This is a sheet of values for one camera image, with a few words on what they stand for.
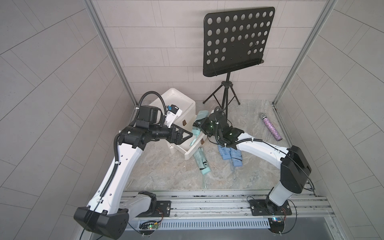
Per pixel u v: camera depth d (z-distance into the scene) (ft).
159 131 1.75
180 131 1.82
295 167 1.42
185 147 2.55
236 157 2.83
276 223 2.24
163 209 2.33
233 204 2.41
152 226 2.15
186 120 2.71
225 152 2.90
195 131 2.43
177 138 1.85
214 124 1.93
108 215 1.16
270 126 3.25
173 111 1.87
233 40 2.26
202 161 2.75
